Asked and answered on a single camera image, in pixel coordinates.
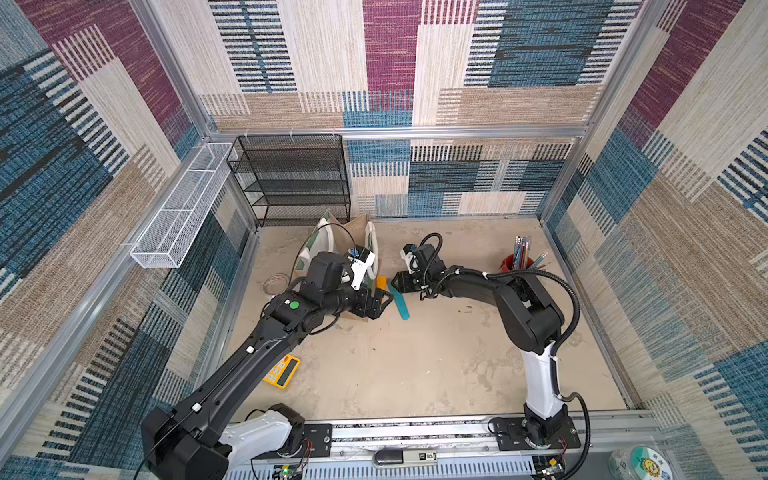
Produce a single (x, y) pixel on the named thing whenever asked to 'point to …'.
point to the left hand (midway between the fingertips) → (380, 291)
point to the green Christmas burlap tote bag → (332, 235)
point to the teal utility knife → (400, 303)
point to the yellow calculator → (282, 373)
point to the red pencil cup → (507, 264)
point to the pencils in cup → (521, 255)
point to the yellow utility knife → (381, 282)
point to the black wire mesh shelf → (292, 179)
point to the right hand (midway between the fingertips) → (402, 283)
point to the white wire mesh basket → (172, 230)
